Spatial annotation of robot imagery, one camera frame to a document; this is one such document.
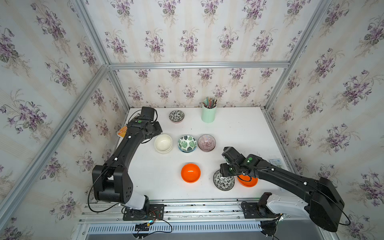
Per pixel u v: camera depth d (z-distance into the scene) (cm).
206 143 96
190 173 85
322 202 39
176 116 113
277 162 90
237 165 62
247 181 79
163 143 94
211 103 104
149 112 68
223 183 82
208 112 102
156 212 73
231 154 63
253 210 73
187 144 96
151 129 70
